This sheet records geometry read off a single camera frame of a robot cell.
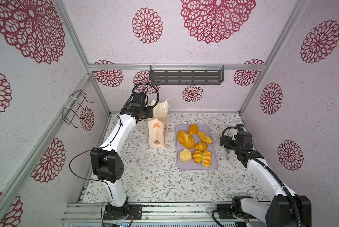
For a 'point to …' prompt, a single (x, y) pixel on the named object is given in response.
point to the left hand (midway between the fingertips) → (149, 114)
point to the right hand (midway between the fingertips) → (229, 136)
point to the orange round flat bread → (193, 129)
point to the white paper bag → (156, 125)
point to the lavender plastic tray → (191, 165)
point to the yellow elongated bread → (204, 137)
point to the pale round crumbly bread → (185, 155)
